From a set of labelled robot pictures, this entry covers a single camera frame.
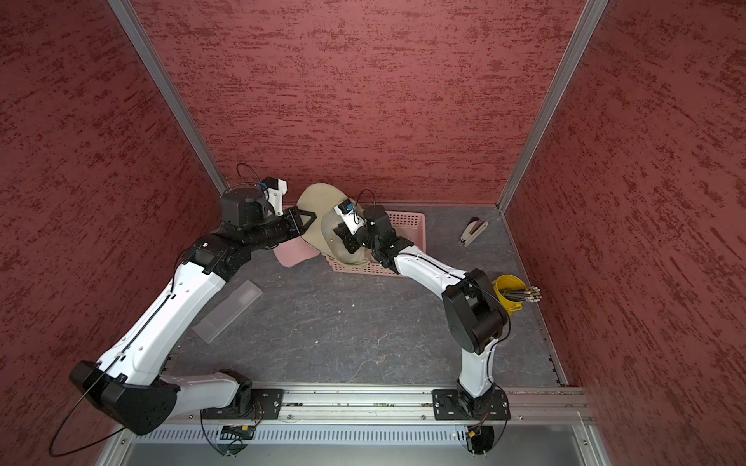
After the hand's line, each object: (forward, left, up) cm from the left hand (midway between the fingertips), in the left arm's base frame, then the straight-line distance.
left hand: (314, 222), depth 70 cm
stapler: (+24, -52, -32) cm, 66 cm away
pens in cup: (-11, -57, -17) cm, 60 cm away
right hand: (+9, -4, -14) cm, 17 cm away
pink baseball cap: (+13, +15, -31) cm, 37 cm away
